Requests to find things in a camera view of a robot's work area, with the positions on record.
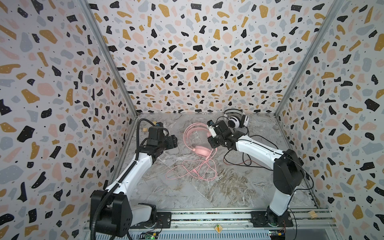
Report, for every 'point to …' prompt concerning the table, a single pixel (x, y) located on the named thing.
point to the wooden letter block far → (154, 122)
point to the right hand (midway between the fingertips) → (209, 135)
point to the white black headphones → (237, 118)
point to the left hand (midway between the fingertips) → (172, 137)
